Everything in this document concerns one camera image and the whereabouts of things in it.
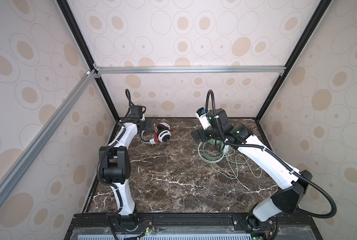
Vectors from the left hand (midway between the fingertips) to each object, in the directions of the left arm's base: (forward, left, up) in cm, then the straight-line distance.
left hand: (150, 120), depth 95 cm
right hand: (-17, -29, +12) cm, 36 cm away
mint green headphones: (-12, -42, -18) cm, 47 cm away
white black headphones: (-4, -7, -9) cm, 12 cm away
